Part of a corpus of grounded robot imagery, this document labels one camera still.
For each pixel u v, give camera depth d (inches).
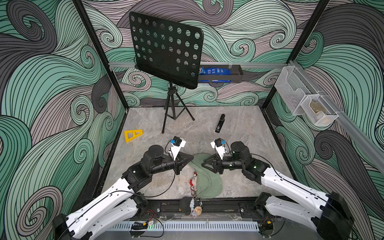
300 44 33.0
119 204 22.9
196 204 27.4
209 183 30.6
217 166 24.9
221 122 42.1
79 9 28.1
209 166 26.9
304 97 28.1
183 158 25.6
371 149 20.0
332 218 14.9
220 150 25.6
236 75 37.5
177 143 22.6
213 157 27.4
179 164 22.4
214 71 36.3
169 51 26.4
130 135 40.4
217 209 29.5
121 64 37.6
